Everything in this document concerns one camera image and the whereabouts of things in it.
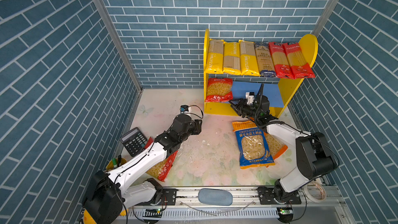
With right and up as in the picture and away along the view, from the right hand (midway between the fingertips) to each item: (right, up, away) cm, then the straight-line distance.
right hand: (228, 101), depth 85 cm
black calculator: (-55, -24, +5) cm, 60 cm away
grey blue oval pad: (-9, -45, -13) cm, 48 cm away
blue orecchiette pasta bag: (+14, -27, -1) cm, 30 cm away
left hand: (-16, -11, -5) cm, 20 cm away
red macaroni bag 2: (-35, -35, -7) cm, 51 cm away
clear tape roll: (+43, -46, -8) cm, 63 cm away
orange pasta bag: (+29, -27, +3) cm, 40 cm away
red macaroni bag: (-4, +7, +11) cm, 13 cm away
